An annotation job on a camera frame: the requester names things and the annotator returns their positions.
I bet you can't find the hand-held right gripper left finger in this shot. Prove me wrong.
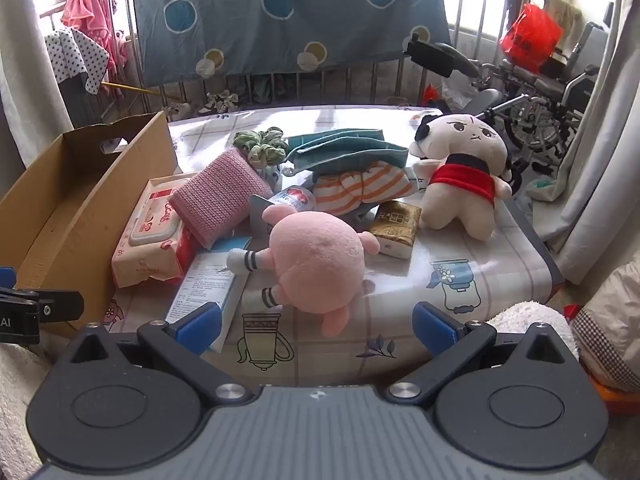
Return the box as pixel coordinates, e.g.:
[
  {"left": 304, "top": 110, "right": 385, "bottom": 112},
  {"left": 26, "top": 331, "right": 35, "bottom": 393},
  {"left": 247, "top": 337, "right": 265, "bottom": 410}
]
[{"left": 67, "top": 302, "right": 253, "bottom": 407}]

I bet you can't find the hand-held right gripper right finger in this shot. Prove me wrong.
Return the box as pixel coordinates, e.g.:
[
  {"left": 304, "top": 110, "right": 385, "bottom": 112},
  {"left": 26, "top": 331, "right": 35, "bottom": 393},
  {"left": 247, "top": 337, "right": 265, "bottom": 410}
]
[{"left": 387, "top": 302, "right": 573, "bottom": 408}]

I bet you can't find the brown cardboard box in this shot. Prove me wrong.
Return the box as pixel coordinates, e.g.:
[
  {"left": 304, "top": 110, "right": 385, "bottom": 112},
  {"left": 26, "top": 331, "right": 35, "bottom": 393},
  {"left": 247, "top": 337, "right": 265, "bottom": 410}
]
[{"left": 0, "top": 110, "right": 178, "bottom": 341}]

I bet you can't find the pink plush toy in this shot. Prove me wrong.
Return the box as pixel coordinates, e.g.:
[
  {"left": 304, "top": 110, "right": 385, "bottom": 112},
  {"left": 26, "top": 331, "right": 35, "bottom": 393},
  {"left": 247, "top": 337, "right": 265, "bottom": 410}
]
[{"left": 226, "top": 204, "right": 380, "bottom": 338}]

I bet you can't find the pink knitted cloth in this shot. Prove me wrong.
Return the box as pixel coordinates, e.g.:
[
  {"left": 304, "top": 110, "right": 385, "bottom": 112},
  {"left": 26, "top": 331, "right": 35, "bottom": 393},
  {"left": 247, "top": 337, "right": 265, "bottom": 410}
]
[{"left": 167, "top": 147, "right": 273, "bottom": 251}]

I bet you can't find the white tube with red label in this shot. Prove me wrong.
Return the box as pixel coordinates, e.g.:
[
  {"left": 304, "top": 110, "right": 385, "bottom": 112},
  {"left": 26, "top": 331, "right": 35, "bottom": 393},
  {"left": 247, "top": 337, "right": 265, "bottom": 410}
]
[{"left": 249, "top": 186, "right": 317, "bottom": 236}]

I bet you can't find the green tie-dye scrunchie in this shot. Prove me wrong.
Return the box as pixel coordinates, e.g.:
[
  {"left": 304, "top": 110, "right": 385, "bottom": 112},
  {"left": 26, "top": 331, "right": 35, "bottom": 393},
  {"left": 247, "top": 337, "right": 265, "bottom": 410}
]
[{"left": 232, "top": 129, "right": 291, "bottom": 167}]

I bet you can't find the printed checked tablecloth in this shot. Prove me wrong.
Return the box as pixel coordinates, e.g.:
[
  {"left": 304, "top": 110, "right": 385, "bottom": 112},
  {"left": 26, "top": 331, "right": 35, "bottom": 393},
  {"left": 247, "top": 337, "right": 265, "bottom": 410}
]
[{"left": 102, "top": 105, "right": 566, "bottom": 386}]

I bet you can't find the blue and white tissue pack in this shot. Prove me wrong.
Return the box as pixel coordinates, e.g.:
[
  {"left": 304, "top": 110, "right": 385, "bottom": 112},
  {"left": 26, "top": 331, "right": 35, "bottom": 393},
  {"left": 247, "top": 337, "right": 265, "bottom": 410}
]
[{"left": 165, "top": 235, "right": 253, "bottom": 356}]

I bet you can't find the white fleece blanket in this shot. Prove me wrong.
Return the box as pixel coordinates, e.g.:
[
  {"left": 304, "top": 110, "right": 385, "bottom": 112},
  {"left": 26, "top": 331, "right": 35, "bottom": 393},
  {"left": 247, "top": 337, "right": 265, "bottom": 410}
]
[
  {"left": 487, "top": 300, "right": 581, "bottom": 361},
  {"left": 0, "top": 344, "right": 56, "bottom": 480}
]

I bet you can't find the pink wet wipes pack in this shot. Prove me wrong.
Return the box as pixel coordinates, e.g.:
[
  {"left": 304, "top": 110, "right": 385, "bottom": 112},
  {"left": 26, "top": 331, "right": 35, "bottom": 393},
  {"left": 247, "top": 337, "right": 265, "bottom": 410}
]
[{"left": 111, "top": 172, "right": 201, "bottom": 288}]

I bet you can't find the cream plush doll red shirt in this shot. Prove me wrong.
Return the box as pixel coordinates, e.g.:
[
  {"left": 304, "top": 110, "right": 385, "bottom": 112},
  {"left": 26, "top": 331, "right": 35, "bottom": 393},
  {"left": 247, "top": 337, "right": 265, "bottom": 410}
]
[{"left": 409, "top": 112, "right": 516, "bottom": 242}]

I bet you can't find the orange striped white cloth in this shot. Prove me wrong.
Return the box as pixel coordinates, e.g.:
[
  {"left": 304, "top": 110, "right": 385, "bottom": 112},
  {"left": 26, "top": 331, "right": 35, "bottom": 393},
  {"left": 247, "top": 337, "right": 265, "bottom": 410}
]
[{"left": 312, "top": 162, "right": 418, "bottom": 216}]

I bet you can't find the checkered cream pillow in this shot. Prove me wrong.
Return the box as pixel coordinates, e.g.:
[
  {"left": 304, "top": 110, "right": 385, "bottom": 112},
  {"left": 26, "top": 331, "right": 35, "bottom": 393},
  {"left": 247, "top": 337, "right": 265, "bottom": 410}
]
[{"left": 570, "top": 265, "right": 640, "bottom": 391}]

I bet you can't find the grey hanging cloth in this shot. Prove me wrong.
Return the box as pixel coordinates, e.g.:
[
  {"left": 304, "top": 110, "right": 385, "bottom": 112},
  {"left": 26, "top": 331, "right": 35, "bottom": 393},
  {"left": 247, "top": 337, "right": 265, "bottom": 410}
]
[{"left": 59, "top": 74, "right": 108, "bottom": 128}]

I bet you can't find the white curtain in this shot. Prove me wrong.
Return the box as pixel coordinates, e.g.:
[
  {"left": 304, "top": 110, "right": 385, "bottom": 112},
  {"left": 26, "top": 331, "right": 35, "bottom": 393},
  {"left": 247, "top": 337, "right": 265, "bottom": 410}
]
[
  {"left": 0, "top": 0, "right": 76, "bottom": 171},
  {"left": 530, "top": 0, "right": 640, "bottom": 286}
]

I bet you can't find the orange plastic item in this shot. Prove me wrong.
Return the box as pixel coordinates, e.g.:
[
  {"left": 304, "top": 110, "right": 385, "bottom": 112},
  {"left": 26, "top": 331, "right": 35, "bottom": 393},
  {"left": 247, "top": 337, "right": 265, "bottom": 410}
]
[{"left": 595, "top": 382, "right": 640, "bottom": 416}]

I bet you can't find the yellow stick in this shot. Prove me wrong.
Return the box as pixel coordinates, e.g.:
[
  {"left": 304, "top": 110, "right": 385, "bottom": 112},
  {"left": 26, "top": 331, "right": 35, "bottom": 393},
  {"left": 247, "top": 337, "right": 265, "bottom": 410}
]
[{"left": 100, "top": 81, "right": 183, "bottom": 102}]

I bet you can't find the polka dot hanging garment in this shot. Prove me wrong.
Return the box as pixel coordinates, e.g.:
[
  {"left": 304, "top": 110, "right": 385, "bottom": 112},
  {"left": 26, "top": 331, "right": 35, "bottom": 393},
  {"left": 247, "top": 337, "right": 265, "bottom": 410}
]
[{"left": 44, "top": 27, "right": 111, "bottom": 95}]

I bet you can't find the metal window railing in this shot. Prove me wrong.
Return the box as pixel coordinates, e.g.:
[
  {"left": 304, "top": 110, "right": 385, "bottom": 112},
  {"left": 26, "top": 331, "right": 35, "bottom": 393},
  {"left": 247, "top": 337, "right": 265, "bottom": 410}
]
[{"left": 50, "top": 0, "right": 551, "bottom": 113}]

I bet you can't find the wheelchair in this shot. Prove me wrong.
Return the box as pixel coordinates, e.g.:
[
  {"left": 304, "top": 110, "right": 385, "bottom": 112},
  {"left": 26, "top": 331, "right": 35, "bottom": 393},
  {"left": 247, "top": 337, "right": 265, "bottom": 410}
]
[{"left": 402, "top": 22, "right": 608, "bottom": 176}]

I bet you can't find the pink hanging garment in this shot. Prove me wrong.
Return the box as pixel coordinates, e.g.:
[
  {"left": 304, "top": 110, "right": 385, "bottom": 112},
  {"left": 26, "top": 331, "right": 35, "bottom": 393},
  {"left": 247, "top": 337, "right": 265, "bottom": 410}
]
[{"left": 61, "top": 0, "right": 130, "bottom": 81}]

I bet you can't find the red plastic bag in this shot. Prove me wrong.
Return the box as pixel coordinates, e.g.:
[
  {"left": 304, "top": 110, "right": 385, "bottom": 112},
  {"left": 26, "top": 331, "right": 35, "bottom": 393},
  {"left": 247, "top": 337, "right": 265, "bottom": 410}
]
[{"left": 500, "top": 4, "right": 563, "bottom": 73}]

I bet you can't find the blue blanket with circles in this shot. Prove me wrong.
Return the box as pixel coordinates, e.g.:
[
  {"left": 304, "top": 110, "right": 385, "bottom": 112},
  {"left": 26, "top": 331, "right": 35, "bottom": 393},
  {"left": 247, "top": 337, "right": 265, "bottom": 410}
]
[{"left": 131, "top": 0, "right": 453, "bottom": 90}]

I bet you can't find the beige hanging towel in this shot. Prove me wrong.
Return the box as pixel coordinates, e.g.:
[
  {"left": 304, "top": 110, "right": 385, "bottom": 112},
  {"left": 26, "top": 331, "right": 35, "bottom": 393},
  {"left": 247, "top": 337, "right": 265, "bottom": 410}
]
[{"left": 547, "top": 0, "right": 583, "bottom": 36}]

